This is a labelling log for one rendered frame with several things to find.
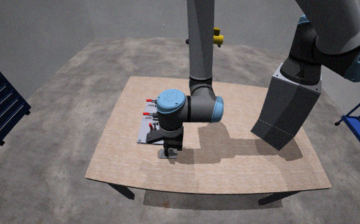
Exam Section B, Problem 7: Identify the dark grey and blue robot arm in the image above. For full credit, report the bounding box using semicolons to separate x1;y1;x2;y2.
146;0;360;144

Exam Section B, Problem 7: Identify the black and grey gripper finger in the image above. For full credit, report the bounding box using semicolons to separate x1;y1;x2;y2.
164;147;178;159

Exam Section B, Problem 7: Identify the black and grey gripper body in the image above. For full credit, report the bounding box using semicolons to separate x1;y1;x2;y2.
163;126;184;151

